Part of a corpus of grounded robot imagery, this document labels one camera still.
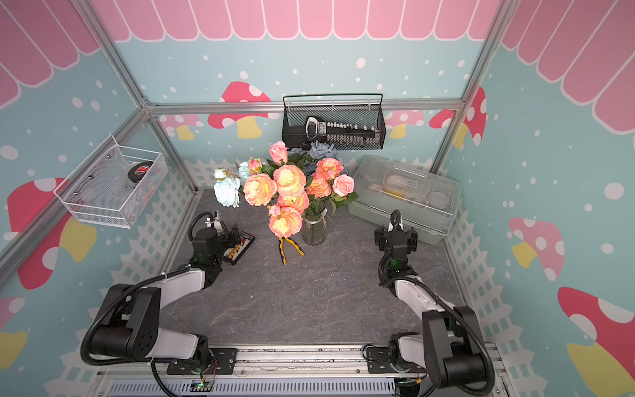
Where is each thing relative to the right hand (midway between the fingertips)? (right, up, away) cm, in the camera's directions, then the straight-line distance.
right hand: (396, 226), depth 87 cm
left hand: (-63, -1, +4) cm, 63 cm away
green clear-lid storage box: (+14, +9, +7) cm, 18 cm away
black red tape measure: (-86, +19, -8) cm, 88 cm away
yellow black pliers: (-43, -10, +10) cm, 45 cm away
